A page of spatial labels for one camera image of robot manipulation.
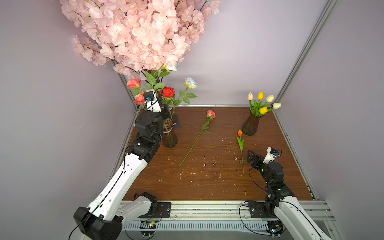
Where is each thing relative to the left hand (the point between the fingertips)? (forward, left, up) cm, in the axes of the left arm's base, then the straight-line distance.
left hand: (160, 96), depth 64 cm
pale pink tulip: (+17, -47, -15) cm, 52 cm away
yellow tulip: (+15, -52, -20) cm, 58 cm away
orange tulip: (+3, -45, -43) cm, 63 cm away
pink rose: (+25, -26, -40) cm, 54 cm away
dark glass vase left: (+1, +2, -36) cm, 36 cm away
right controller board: (-43, -54, -45) cm, 83 cm away
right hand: (-9, -49, -33) cm, 60 cm away
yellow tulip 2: (+6, -51, -15) cm, 54 cm away
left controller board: (-44, +8, -48) cm, 65 cm away
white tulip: (+11, -61, -16) cm, 64 cm away
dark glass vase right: (+11, -52, -36) cm, 64 cm away
